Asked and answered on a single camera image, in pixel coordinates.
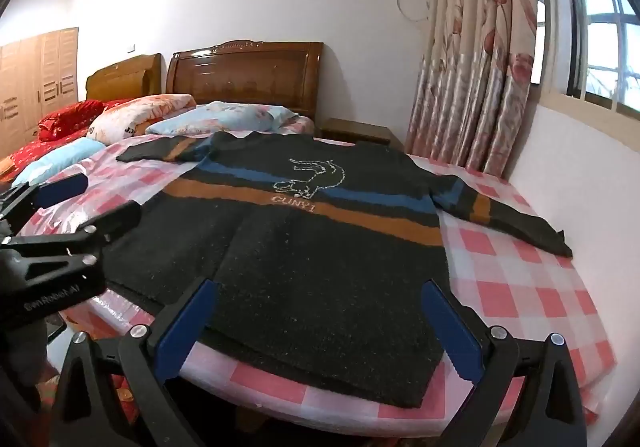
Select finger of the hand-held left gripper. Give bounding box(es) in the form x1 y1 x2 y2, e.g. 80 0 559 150
2 200 143 269
10 173 90 219

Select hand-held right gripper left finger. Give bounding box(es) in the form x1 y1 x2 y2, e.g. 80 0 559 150
50 277 221 447

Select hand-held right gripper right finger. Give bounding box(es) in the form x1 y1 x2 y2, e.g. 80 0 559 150
420 279 588 447

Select dark striped knit sweater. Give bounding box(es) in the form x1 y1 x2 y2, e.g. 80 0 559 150
116 130 573 410

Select plain light blue pillow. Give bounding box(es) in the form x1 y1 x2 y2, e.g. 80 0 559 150
11 137 107 187

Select bed with red sheet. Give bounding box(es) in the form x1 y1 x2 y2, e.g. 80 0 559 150
0 97 136 184

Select red white checkered bedsheet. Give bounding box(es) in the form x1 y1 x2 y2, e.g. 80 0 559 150
10 127 618 428

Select light wooden wardrobe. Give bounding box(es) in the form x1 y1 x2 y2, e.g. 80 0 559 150
0 26 80 160

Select small wooden headboard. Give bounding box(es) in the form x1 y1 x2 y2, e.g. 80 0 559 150
85 53 163 102

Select light blue floral folded quilt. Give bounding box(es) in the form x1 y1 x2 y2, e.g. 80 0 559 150
145 100 299 135

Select large wooden headboard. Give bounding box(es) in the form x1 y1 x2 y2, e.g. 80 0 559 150
166 41 325 120

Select wooden nightstand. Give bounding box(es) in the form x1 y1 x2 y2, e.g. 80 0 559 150
320 118 405 148

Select beige floral curtain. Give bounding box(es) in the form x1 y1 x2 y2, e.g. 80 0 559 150
404 0 538 178

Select window with white frame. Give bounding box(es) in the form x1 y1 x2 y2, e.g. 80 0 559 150
535 0 640 120

